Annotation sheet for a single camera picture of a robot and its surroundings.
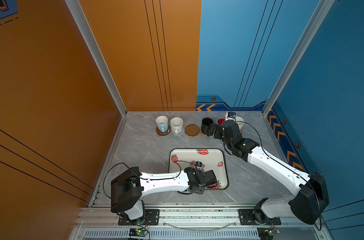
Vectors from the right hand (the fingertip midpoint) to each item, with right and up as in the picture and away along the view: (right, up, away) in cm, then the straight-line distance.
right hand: (216, 126), depth 81 cm
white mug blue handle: (-33, +3, +23) cm, 41 cm away
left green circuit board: (-40, -51, -10) cm, 65 cm away
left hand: (-10, -32, -2) cm, 33 cm away
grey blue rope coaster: (-19, -5, +25) cm, 32 cm away
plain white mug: (+22, +4, +24) cm, 33 cm away
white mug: (-23, +1, +19) cm, 30 cm away
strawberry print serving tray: (0, -21, +14) cm, 25 cm away
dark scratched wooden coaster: (-33, -5, +24) cm, 41 cm away
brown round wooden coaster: (-12, -3, +28) cm, 30 cm away
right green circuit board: (+22, -51, -10) cm, 57 cm away
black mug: (-4, +2, +15) cm, 16 cm away
